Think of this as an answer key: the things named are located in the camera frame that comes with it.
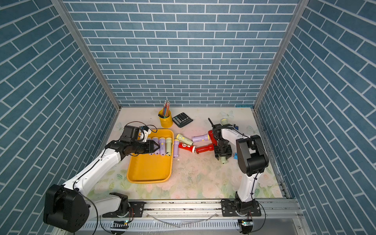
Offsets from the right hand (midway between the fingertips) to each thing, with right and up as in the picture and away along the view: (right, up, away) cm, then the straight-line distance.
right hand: (223, 158), depth 92 cm
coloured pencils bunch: (-38, +33, +9) cm, 51 cm away
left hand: (-37, +9, -10) cm, 40 cm away
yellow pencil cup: (-39, +22, +12) cm, 47 cm away
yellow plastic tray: (-46, -5, -3) cm, 47 cm away
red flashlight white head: (-20, +6, 0) cm, 21 cm away
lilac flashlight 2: (-30, +6, +1) cm, 31 cm away
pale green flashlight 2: (+4, +23, +17) cm, 29 cm away
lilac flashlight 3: (-16, +12, +7) cm, 21 cm away
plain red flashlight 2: (-6, +12, +10) cm, 16 cm away
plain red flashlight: (-13, +6, +2) cm, 15 cm away
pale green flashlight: (0, 0, -3) cm, 3 cm away
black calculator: (-28, +25, +19) cm, 42 cm away
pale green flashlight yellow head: (-35, +10, +4) cm, 37 cm away
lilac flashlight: (-40, +9, +2) cm, 41 cm away
